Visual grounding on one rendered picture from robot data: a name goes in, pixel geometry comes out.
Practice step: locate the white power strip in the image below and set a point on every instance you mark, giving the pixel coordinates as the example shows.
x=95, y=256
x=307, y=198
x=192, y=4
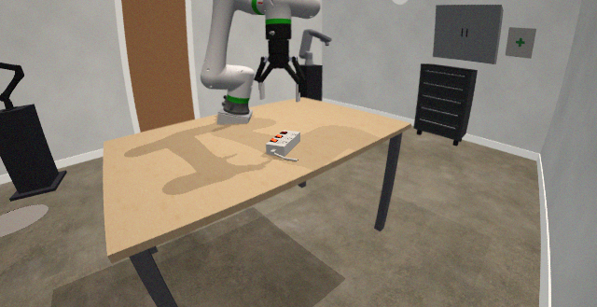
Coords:
x=282, y=143

